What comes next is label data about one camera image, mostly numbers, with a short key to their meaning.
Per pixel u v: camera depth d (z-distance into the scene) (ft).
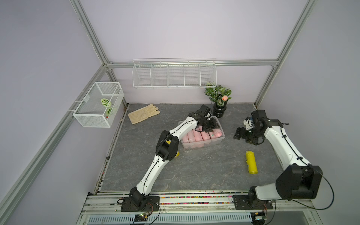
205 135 3.15
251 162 2.78
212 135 3.16
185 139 3.13
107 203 2.48
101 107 2.60
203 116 2.71
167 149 2.07
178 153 2.95
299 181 1.36
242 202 2.41
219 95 3.14
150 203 2.42
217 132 3.02
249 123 2.43
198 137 3.16
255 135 2.23
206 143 3.10
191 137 3.16
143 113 3.79
